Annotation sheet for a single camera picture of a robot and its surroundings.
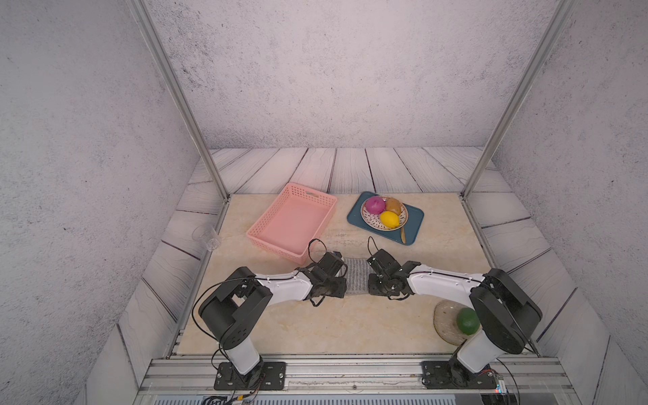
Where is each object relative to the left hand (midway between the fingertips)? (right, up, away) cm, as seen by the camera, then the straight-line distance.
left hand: (348, 290), depth 90 cm
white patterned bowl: (+13, +24, +21) cm, 34 cm away
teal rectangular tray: (+28, +20, +18) cm, 39 cm away
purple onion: (+13, +30, +21) cm, 39 cm away
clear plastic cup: (-56, +18, +14) cm, 60 cm away
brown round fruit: (+21, +31, +22) cm, 43 cm away
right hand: (+9, +1, 0) cm, 9 cm away
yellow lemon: (+18, +25, +16) cm, 35 cm away
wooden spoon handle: (+24, +18, +17) cm, 35 cm away
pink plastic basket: (-24, +21, +25) cm, 41 cm away
